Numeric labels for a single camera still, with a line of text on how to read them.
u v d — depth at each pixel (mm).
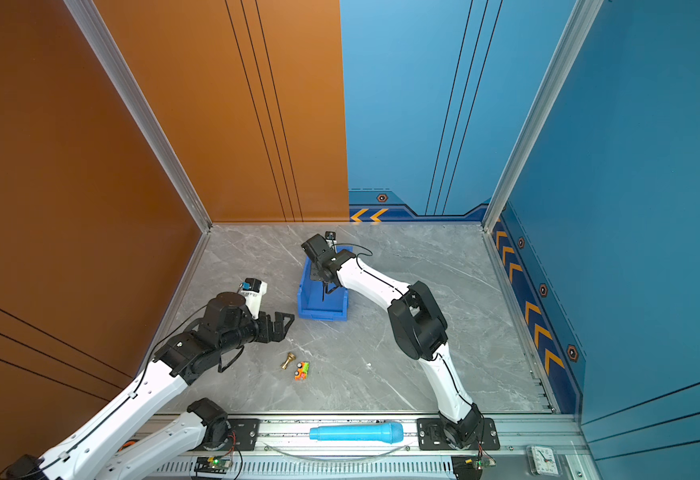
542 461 682
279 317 681
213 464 708
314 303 963
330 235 841
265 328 656
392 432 709
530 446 699
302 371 810
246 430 743
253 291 668
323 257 726
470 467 707
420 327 552
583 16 698
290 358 846
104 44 740
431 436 725
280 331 682
